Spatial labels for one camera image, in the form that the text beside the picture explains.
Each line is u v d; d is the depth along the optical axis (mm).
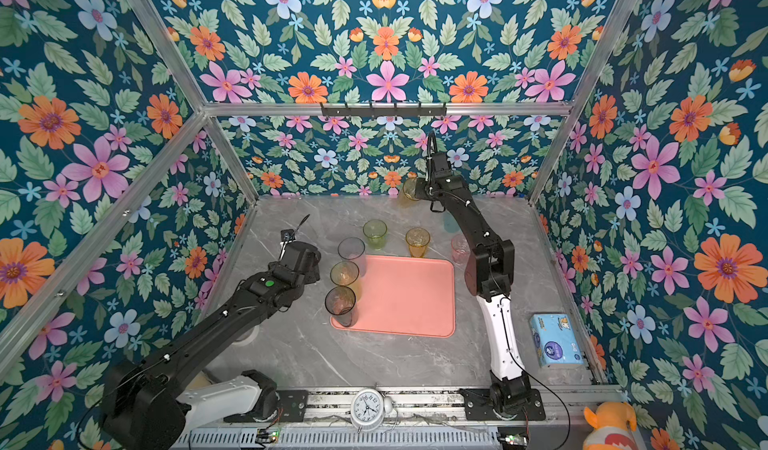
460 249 676
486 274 614
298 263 618
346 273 884
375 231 1031
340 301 834
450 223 1099
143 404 383
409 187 1080
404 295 898
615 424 679
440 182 739
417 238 1052
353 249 881
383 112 933
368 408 704
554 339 788
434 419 723
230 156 1051
